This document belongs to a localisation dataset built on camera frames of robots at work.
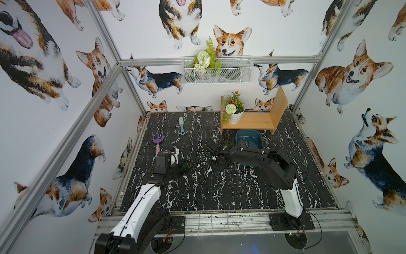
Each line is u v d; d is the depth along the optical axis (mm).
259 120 1106
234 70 926
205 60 793
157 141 1058
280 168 517
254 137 1058
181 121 1151
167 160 651
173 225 732
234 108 926
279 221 736
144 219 475
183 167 720
